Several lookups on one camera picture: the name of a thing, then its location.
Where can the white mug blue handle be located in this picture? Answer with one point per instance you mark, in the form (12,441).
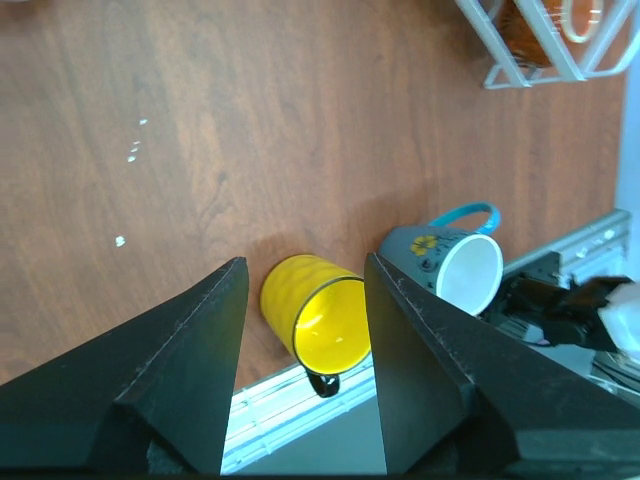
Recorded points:
(453,257)

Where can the yellow enamel mug black handle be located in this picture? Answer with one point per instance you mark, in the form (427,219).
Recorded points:
(317,310)

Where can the dark brown glazed mug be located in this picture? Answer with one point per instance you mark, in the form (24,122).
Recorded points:
(576,22)

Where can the aluminium frame rail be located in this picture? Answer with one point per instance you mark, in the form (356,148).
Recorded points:
(347,425)

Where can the white wire dish rack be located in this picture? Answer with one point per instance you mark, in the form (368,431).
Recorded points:
(565,68)

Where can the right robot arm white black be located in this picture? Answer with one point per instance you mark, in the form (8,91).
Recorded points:
(600,313)

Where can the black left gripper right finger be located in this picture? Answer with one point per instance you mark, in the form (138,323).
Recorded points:
(458,397)

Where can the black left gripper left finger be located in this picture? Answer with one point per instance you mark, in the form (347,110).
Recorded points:
(150,395)

